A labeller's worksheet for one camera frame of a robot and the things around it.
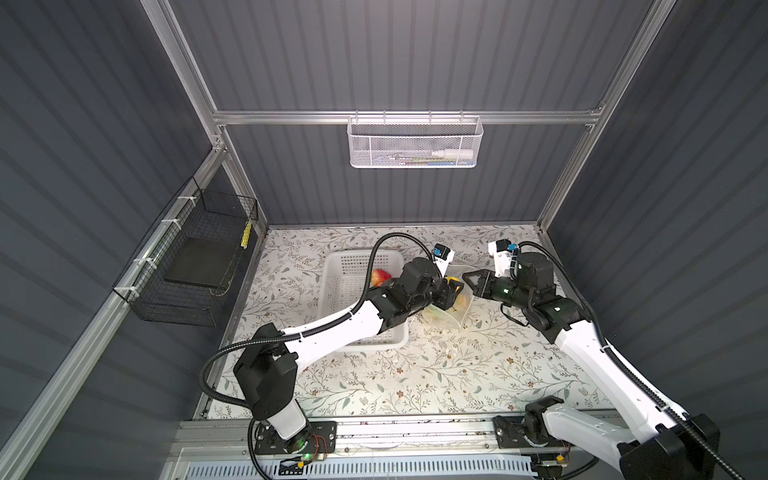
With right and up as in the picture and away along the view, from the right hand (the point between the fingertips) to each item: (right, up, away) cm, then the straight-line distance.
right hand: (466, 278), depth 75 cm
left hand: (-2, -1, +1) cm, 2 cm away
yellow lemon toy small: (-3, 0, -1) cm, 3 cm away
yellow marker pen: (-60, +9, +6) cm, 61 cm away
